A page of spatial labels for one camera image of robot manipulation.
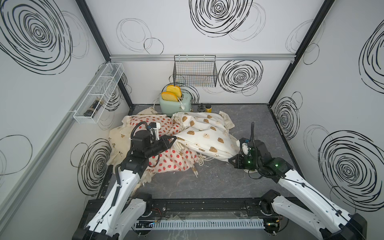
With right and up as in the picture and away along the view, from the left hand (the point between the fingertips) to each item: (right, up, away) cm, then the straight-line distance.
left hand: (174, 137), depth 73 cm
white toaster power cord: (+2, +18, +26) cm, 31 cm away
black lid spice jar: (+15, +17, +32) cm, 39 cm away
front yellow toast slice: (-7, +24, +24) cm, 35 cm away
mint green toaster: (-8, +17, +29) cm, 34 cm away
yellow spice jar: (+20, +16, +33) cm, 42 cm away
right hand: (+28, -13, +2) cm, 31 cm away
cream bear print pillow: (+17, +1, +5) cm, 18 cm away
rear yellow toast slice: (-3, +29, +27) cm, 40 cm away
